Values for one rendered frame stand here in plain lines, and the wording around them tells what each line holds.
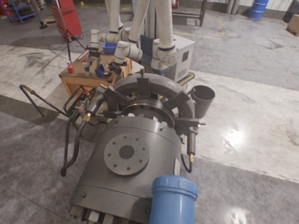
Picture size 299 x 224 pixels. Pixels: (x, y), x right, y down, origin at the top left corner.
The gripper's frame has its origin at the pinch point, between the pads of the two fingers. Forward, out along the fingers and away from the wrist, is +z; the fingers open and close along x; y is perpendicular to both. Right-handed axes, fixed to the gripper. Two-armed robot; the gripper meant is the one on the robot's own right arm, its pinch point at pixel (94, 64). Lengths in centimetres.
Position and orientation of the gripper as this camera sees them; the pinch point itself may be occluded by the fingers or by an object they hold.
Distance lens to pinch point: 166.0
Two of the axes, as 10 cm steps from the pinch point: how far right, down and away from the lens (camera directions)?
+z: -1.6, 9.0, 4.1
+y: 5.9, -2.5, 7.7
